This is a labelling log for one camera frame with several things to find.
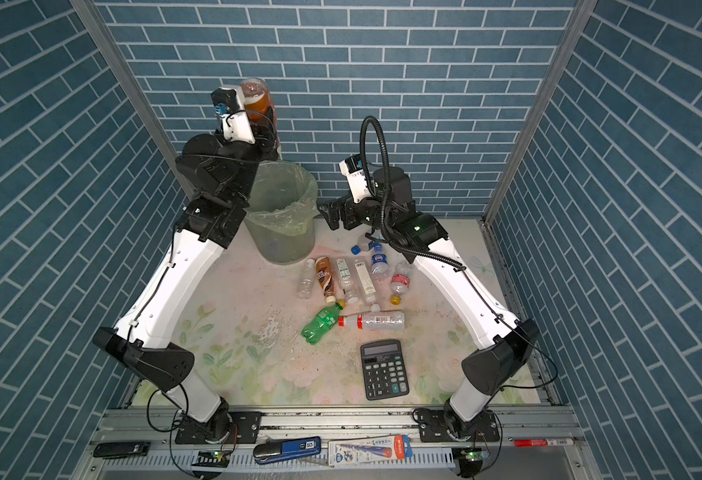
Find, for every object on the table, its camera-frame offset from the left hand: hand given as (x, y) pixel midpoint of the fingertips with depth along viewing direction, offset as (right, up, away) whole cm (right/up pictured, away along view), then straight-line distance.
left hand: (262, 108), depth 58 cm
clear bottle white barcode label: (+20, -38, +38) cm, 58 cm away
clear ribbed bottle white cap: (0, -39, +44) cm, 59 cm away
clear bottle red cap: (+27, -49, +29) cm, 63 cm away
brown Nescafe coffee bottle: (+7, -38, +40) cm, 55 cm away
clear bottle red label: (+32, -39, +38) cm, 63 cm away
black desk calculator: (+26, -62, +24) cm, 71 cm away
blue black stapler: (0, -73, +8) cm, 74 cm away
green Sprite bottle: (+8, -50, +29) cm, 58 cm away
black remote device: (-38, -76, +12) cm, 86 cm away
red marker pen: (+63, -74, +13) cm, 99 cm away
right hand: (+12, -16, +10) cm, 22 cm away
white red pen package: (+21, -75, +11) cm, 79 cm away
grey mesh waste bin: (-9, -28, +43) cm, 52 cm away
